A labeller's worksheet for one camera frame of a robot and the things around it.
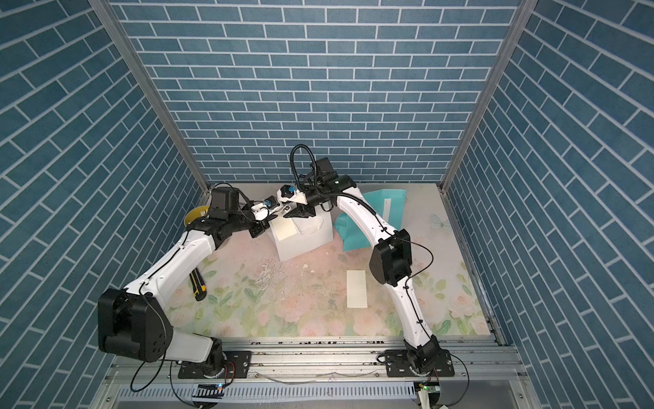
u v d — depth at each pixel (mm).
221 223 608
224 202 633
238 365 732
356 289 893
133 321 412
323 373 736
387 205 917
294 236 890
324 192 680
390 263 582
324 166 725
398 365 736
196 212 933
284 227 846
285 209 806
